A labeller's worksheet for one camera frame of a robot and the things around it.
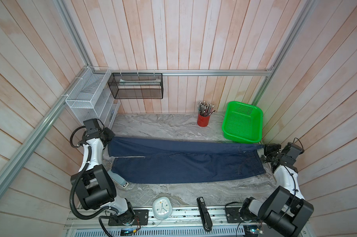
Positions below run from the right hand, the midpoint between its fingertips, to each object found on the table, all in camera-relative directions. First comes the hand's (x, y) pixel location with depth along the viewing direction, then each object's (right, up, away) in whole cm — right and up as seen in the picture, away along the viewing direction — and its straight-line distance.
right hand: (264, 141), depth 83 cm
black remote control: (-37, -36, -12) cm, 53 cm away
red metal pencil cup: (-32, +13, +23) cm, 42 cm away
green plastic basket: (+3, +12, +32) cm, 34 cm away
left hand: (-90, +3, +4) cm, 90 cm away
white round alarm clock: (-59, -33, -9) cm, 68 cm away
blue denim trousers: (-73, -14, +10) cm, 75 cm away
